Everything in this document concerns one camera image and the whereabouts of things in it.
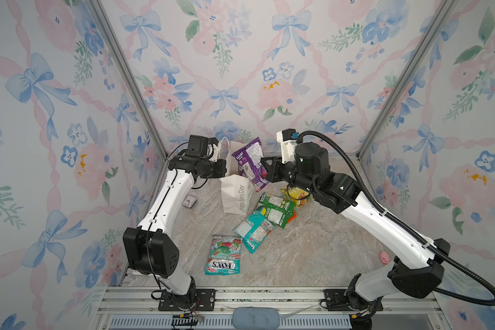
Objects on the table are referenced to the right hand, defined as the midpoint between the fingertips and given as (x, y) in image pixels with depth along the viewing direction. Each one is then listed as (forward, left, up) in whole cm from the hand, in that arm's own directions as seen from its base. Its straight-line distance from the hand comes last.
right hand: (260, 158), depth 63 cm
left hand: (+9, +13, -15) cm, 22 cm away
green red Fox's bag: (-17, +13, -38) cm, 44 cm away
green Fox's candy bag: (+3, -9, -36) cm, 37 cm away
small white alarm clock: (+8, +33, -38) cm, 50 cm away
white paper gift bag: (+3, +8, -21) cm, 23 cm away
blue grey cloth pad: (-38, +1, -37) cm, 53 cm away
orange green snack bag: (+1, -16, -39) cm, 42 cm away
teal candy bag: (-6, +1, -37) cm, 38 cm away
